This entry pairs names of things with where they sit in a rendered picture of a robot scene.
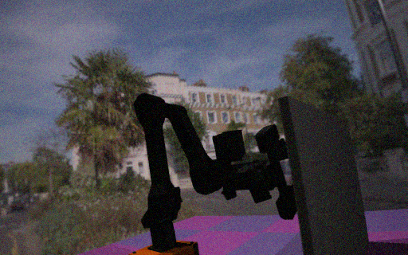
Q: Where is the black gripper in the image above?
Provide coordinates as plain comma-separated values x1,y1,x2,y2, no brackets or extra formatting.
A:
251,124,297,220

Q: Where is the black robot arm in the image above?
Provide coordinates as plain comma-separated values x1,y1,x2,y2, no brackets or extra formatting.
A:
134,92,272,253

